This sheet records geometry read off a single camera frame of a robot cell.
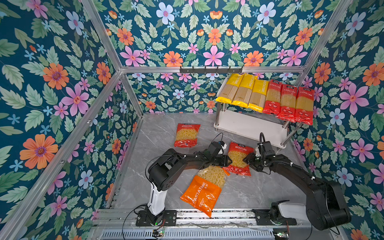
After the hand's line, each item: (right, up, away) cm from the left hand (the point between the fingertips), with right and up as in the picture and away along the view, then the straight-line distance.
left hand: (233, 159), depth 87 cm
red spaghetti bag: (+25, +31, -14) cm, 42 cm away
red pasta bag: (+4, +3, +6) cm, 7 cm away
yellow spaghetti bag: (-3, +41, -5) cm, 41 cm away
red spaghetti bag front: (+19, +35, -10) cm, 41 cm away
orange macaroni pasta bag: (-17, -15, -9) cm, 25 cm away
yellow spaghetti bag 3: (+12, +36, -8) cm, 39 cm away
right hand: (+7, -1, +1) cm, 8 cm away
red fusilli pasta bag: (-29, +14, +14) cm, 35 cm away
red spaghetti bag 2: (+30, +26, -17) cm, 43 cm away
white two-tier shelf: (+21, +20, +21) cm, 36 cm away
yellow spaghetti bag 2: (+5, +39, -6) cm, 40 cm away
